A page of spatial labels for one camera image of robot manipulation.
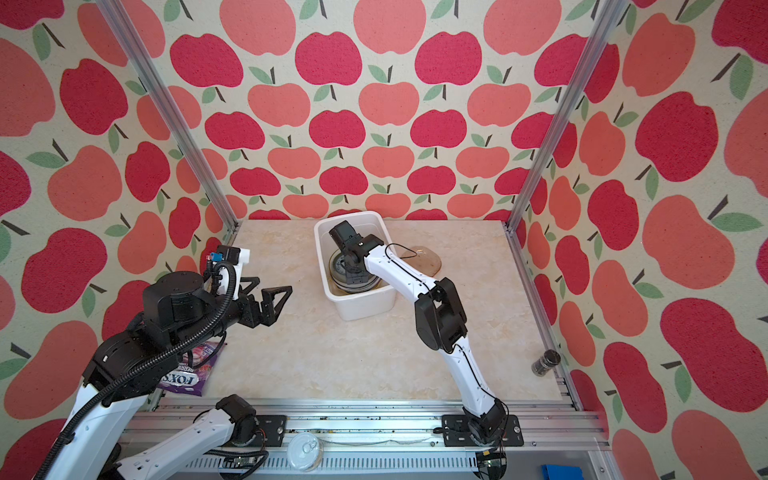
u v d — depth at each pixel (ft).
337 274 3.20
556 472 2.16
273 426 2.46
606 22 2.32
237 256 1.66
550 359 2.50
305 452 2.22
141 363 1.18
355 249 2.26
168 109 2.84
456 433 2.41
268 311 1.70
